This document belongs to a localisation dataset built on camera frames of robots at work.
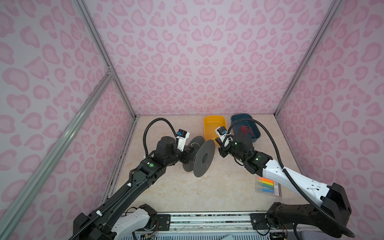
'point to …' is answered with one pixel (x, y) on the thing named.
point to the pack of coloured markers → (266, 186)
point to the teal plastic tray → (250, 123)
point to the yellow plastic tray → (211, 123)
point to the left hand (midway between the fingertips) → (193, 146)
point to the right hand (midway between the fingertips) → (218, 137)
